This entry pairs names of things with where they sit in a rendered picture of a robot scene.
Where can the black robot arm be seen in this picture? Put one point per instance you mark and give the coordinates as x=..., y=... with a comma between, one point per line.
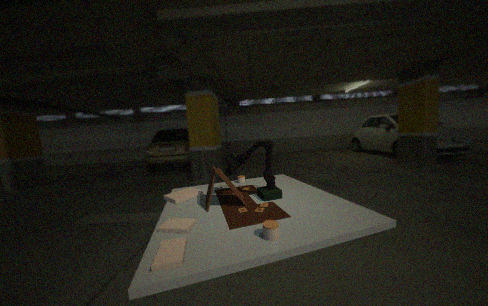
x=267, y=173

